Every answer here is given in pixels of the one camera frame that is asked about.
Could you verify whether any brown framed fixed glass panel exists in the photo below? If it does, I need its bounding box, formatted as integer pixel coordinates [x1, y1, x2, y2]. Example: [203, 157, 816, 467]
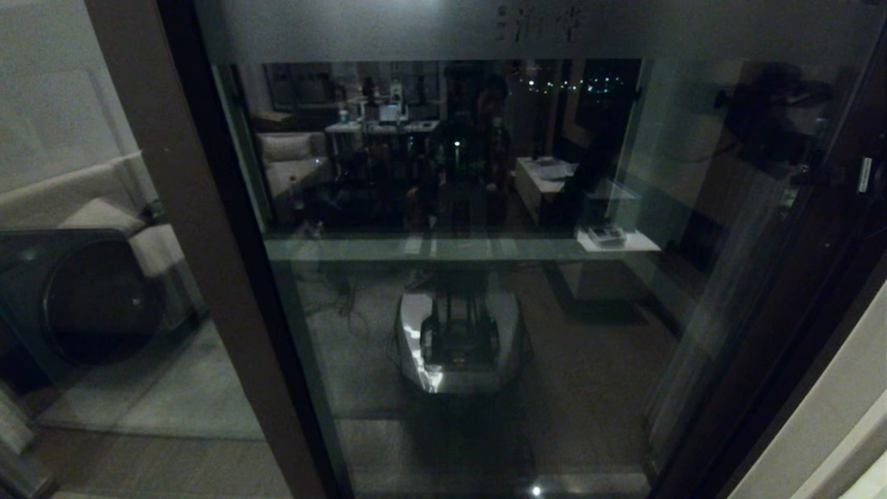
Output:
[0, 0, 330, 499]

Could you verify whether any brown framed sliding glass door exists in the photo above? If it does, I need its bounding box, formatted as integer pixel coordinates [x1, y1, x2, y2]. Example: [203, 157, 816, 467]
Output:
[194, 0, 887, 499]

